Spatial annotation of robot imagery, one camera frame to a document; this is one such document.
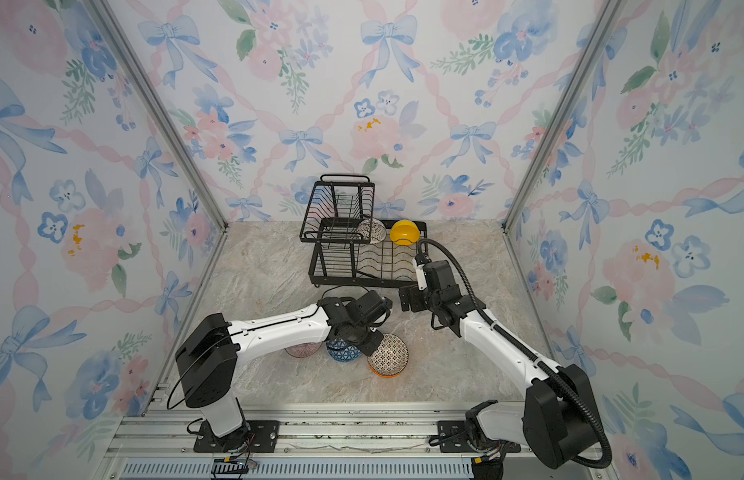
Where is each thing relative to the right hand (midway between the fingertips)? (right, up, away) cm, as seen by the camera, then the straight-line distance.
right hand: (415, 286), depth 86 cm
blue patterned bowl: (-20, -13, -15) cm, 29 cm away
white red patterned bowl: (-13, +19, +27) cm, 35 cm away
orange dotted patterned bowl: (-7, -20, -1) cm, 21 cm away
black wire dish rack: (-25, +8, +24) cm, 36 cm away
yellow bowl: (-1, +18, +26) cm, 32 cm away
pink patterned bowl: (-25, -9, -30) cm, 40 cm away
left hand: (-11, -15, -4) cm, 19 cm away
